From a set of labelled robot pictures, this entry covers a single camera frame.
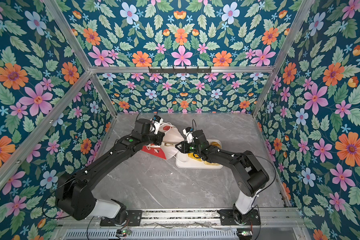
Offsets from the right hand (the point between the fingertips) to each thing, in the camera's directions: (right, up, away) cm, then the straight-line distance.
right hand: (177, 144), depth 87 cm
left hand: (-5, +9, -7) cm, 12 cm away
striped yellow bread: (+9, -8, +6) cm, 13 cm away
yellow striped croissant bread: (+25, -1, +13) cm, 29 cm away
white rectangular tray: (+12, -13, +4) cm, 18 cm away
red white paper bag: (-6, -3, +8) cm, 11 cm away
